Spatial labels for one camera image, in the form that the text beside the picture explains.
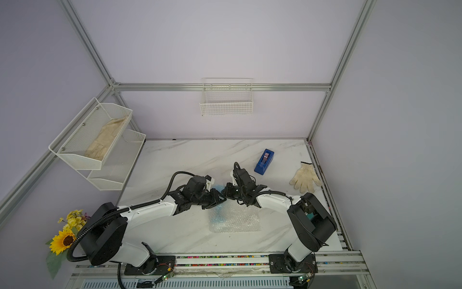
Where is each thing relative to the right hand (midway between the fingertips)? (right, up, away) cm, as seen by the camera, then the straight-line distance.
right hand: (223, 194), depth 88 cm
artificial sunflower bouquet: (-52, -10, -29) cm, 60 cm away
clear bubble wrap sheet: (+4, -12, +3) cm, 13 cm away
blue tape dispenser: (+23, +16, +15) cm, 31 cm away
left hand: (+1, -3, -5) cm, 5 cm away
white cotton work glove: (+47, +7, +15) cm, 49 cm away
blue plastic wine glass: (-1, -8, -8) cm, 11 cm away
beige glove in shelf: (-53, +27, -8) cm, 60 cm away
